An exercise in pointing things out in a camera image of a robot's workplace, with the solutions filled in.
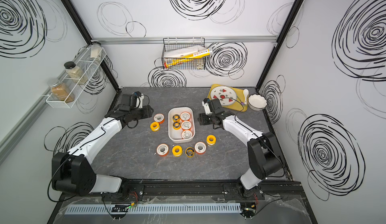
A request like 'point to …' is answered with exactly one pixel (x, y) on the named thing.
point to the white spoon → (246, 93)
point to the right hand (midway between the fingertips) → (202, 118)
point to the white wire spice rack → (86, 64)
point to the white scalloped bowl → (257, 102)
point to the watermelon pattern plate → (226, 95)
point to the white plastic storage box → (175, 135)
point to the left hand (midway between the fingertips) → (149, 110)
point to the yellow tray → (238, 105)
